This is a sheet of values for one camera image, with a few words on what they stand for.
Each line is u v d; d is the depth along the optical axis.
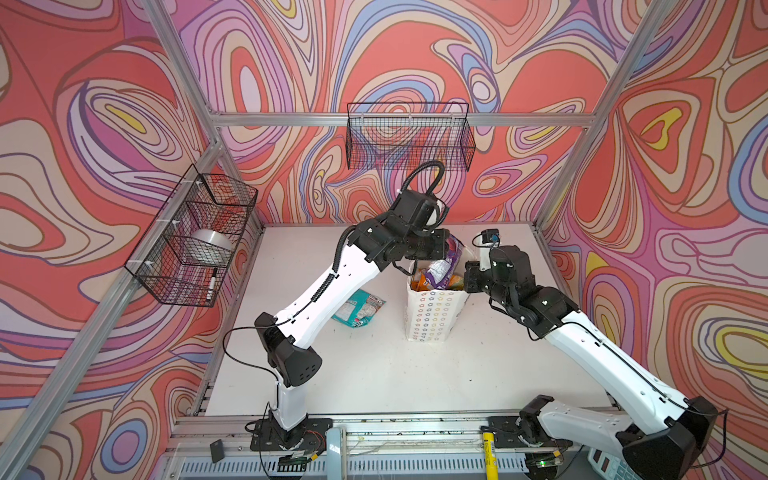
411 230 0.51
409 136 0.96
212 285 0.72
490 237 0.63
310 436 0.73
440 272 0.69
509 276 0.52
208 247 0.70
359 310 0.91
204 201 0.74
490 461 0.69
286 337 0.44
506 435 0.72
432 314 0.78
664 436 0.37
